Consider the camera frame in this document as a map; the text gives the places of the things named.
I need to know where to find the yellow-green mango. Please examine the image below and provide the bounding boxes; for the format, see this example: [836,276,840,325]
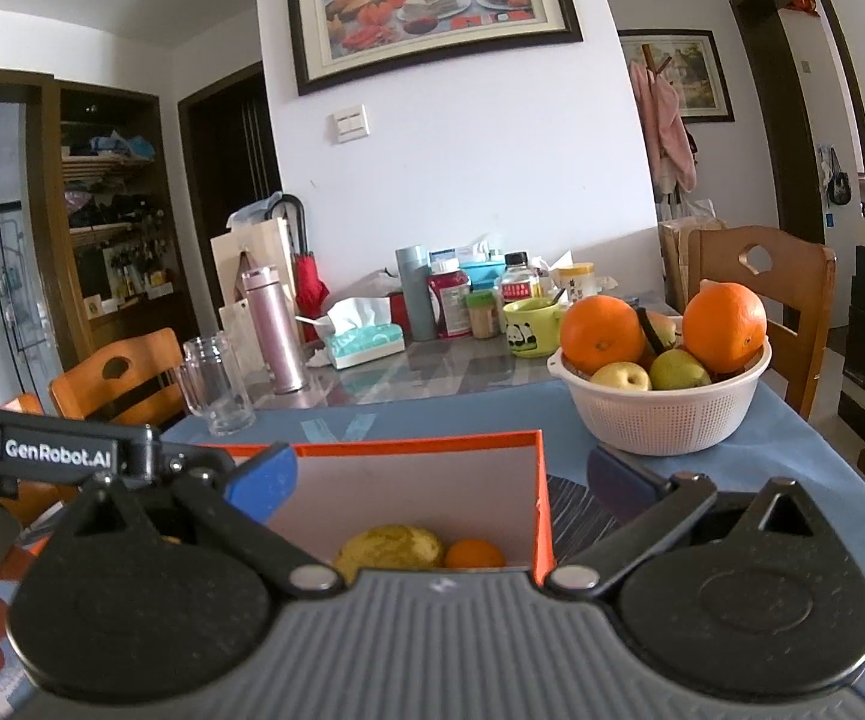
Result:
[333,525,445,583]

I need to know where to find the small tangerine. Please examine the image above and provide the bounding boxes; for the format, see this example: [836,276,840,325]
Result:
[444,538,507,571]

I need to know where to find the white fruit basket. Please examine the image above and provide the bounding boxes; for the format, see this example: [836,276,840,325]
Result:
[546,340,773,457]

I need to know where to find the yellow apple in basket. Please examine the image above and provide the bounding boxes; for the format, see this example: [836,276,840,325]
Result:
[590,362,652,392]

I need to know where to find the glass jar mug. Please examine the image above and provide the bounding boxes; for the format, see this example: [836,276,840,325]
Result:
[173,332,255,436]

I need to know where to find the green pear in basket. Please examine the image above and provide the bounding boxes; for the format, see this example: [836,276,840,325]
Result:
[649,348,712,390]

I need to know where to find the blue tablecloth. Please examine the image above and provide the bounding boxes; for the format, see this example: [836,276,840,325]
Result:
[0,377,865,720]

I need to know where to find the wooden chair far left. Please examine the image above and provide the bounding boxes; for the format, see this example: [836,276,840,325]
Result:
[50,328,185,427]

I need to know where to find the orange cardboard box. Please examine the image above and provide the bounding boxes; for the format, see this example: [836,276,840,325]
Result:
[227,431,556,580]

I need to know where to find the orange in basket left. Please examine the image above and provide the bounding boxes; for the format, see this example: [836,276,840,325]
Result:
[559,294,645,374]

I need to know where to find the orange in basket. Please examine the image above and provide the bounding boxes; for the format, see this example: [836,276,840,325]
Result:
[681,283,768,376]
[559,294,645,374]

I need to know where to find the pink thermos bottle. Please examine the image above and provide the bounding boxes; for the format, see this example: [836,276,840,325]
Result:
[242,265,307,394]

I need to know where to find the orange in basket right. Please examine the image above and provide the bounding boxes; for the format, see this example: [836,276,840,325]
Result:
[681,283,768,376]

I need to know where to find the tissue box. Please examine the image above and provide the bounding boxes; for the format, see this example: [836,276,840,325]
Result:
[325,298,406,371]

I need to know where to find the green panda mug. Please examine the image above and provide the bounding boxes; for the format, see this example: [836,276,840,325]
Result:
[502,298,565,359]

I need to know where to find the red folded umbrella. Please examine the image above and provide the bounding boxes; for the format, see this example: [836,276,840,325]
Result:
[266,192,330,320]

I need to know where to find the paper shopping bag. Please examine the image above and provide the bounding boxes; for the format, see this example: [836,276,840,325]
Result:
[211,218,295,374]

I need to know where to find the wooden chair far right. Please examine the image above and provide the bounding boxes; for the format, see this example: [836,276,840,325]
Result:
[688,226,836,421]

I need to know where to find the red labelled jar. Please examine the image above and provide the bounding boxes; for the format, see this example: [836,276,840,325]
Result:
[427,257,471,338]

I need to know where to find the grey tall bottle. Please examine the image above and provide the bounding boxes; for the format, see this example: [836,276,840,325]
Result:
[395,245,437,341]

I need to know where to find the wooden shelf cabinet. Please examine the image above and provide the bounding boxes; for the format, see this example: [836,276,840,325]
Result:
[30,78,197,369]

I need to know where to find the pink hanging clothes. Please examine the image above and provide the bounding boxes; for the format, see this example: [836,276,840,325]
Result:
[629,62,698,192]

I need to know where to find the landscape framed picture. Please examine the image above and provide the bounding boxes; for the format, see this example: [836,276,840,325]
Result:
[618,29,735,124]

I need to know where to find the food framed picture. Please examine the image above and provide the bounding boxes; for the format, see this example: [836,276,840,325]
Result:
[288,0,582,96]

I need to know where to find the light switch plate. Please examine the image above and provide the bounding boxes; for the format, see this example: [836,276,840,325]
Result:
[331,104,370,143]

